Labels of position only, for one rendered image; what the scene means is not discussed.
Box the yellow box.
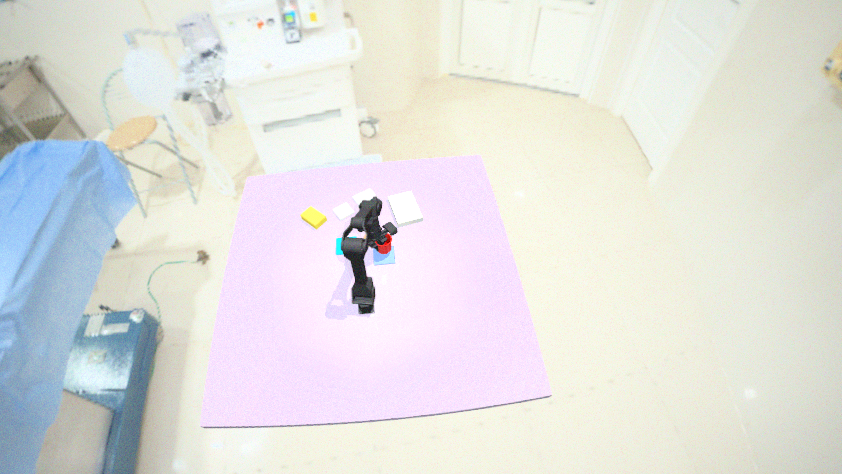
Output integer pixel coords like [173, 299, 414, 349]
[300, 206, 327, 229]

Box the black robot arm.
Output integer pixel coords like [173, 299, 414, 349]
[341, 196, 383, 315]

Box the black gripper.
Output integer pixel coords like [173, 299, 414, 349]
[365, 222, 398, 252]

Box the red plastic cup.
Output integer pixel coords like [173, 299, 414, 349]
[375, 234, 392, 254]

